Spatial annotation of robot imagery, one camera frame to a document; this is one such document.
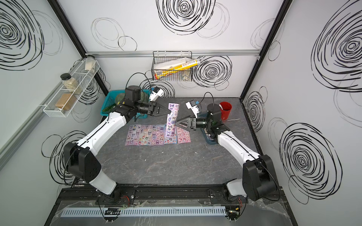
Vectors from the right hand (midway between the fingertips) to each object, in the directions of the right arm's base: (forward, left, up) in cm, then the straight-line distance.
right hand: (178, 125), depth 69 cm
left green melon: (+36, +48, -18) cm, 63 cm away
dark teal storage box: (+9, -19, -28) cm, 35 cm away
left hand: (+3, +4, +5) cm, 7 cm away
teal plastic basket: (+37, +58, -20) cm, 71 cm away
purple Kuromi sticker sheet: (+9, +33, -27) cm, 43 cm away
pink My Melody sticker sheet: (+10, -2, -28) cm, 30 cm away
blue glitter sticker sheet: (+11, +17, -29) cm, 35 cm away
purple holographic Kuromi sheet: (+2, +3, +3) cm, 5 cm away
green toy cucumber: (+26, +53, -18) cm, 62 cm away
